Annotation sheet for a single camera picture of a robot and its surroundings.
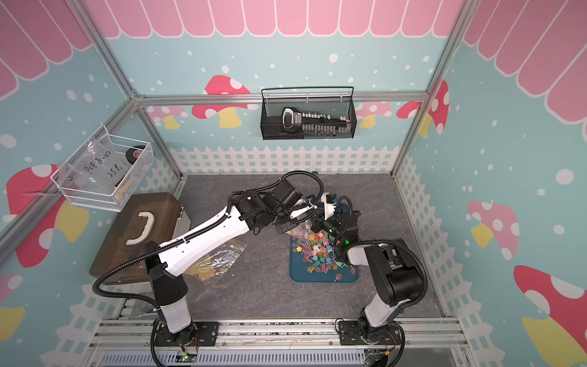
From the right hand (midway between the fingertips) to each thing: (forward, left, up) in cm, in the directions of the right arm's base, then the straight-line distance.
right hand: (306, 209), depth 86 cm
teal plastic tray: (-18, +3, -17) cm, 25 cm away
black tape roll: (+13, +62, +18) cm, 65 cm away
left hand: (-8, +6, +6) cm, 12 cm away
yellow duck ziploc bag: (-6, +1, -6) cm, 8 cm away
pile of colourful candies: (-10, -5, -15) cm, 19 cm away
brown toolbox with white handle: (-6, +54, +4) cm, 55 cm away
